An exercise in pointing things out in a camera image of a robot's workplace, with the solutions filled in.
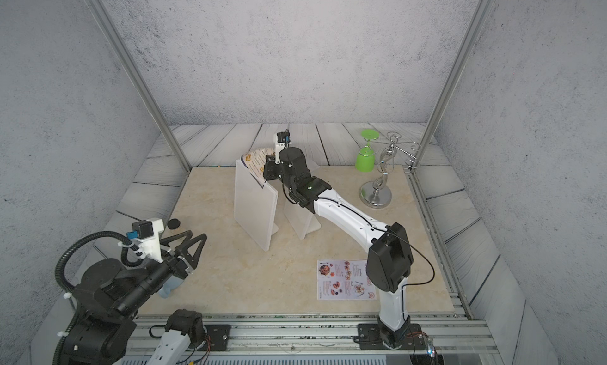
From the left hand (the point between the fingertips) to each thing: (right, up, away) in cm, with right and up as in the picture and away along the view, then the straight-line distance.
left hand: (202, 236), depth 58 cm
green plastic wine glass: (+49, +23, +43) cm, 70 cm away
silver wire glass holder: (+55, +8, +51) cm, 75 cm away
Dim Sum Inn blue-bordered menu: (+7, +20, +23) cm, 31 cm away
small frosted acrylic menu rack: (+22, -3, +49) cm, 54 cm away
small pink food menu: (+38, -21, +27) cm, 51 cm away
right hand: (+11, +21, +19) cm, 31 cm away
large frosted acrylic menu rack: (+3, +3, +43) cm, 43 cm away
